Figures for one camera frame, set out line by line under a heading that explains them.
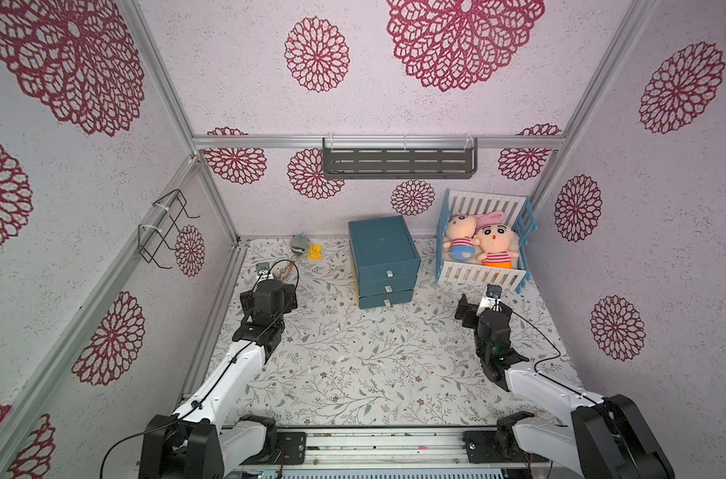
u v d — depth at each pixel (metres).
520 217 1.11
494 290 0.72
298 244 1.12
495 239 1.00
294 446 0.73
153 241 0.73
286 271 1.10
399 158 0.97
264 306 0.62
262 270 0.70
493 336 0.65
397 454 0.73
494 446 0.72
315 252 1.14
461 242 1.05
